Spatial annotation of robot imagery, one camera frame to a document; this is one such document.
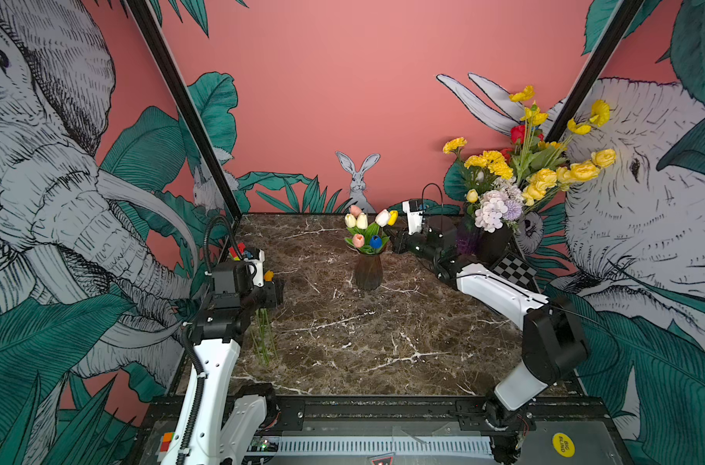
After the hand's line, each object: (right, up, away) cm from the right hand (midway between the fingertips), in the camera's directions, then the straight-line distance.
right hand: (383, 224), depth 82 cm
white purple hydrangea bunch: (+34, +6, 0) cm, 35 cm away
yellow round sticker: (+44, -55, -11) cm, 72 cm away
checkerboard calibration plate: (+49, -15, +19) cm, 55 cm away
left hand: (-29, -15, -6) cm, 33 cm away
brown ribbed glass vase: (-4, -15, +11) cm, 19 cm away
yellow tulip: (-36, -35, +5) cm, 50 cm away
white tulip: (-1, +2, -4) cm, 4 cm away
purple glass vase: (+31, -4, +19) cm, 37 cm away
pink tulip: (-7, -5, -9) cm, 12 cm away
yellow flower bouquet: (+48, +18, +7) cm, 52 cm away
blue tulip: (-2, -5, -8) cm, 10 cm away
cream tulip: (-9, +1, -3) cm, 10 cm away
